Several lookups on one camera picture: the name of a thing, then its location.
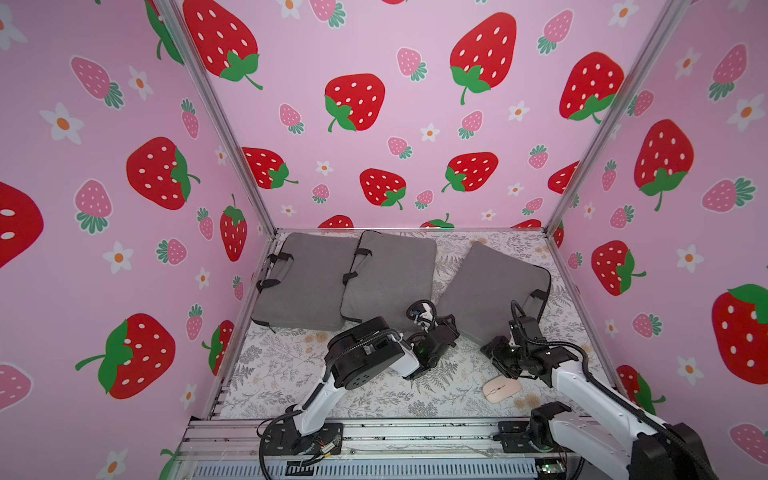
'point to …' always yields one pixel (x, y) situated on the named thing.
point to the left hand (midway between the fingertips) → (462, 319)
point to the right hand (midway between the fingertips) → (481, 354)
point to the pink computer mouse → (500, 387)
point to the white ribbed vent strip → (416, 469)
